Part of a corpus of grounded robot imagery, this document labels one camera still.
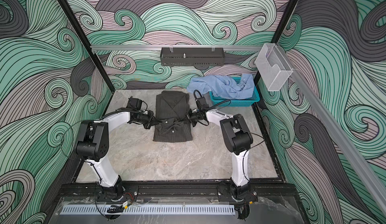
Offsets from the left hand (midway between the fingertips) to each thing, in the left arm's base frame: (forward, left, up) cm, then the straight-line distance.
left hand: (162, 119), depth 91 cm
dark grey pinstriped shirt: (+15, -4, -8) cm, 18 cm away
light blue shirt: (+30, -55, 0) cm, 63 cm away
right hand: (0, -10, 0) cm, 10 cm away
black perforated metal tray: (+33, -18, +23) cm, 44 cm away
